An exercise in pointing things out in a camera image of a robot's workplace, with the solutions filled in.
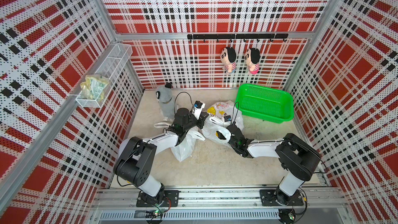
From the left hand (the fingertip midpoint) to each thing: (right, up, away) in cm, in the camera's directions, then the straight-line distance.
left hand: (210, 112), depth 87 cm
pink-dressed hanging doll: (+26, +33, +6) cm, 42 cm away
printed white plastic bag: (+7, -1, +1) cm, 7 cm away
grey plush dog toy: (-28, +11, +7) cm, 31 cm away
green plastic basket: (+42, +5, +24) cm, 49 cm away
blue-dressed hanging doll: (+11, +33, +4) cm, 35 cm away
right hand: (+6, -9, +5) cm, 12 cm away
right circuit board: (+33, -44, -21) cm, 59 cm away
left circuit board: (-26, -45, -18) cm, 55 cm away
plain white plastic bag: (-14, -19, -6) cm, 24 cm away
